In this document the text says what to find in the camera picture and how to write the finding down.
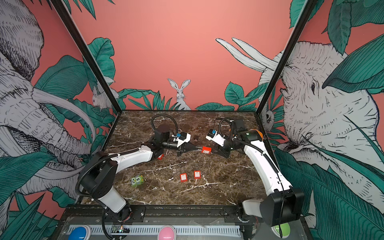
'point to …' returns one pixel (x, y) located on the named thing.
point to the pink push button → (167, 232)
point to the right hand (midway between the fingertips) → (213, 146)
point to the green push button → (285, 229)
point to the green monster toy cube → (138, 180)
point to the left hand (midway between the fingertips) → (197, 146)
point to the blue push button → (80, 232)
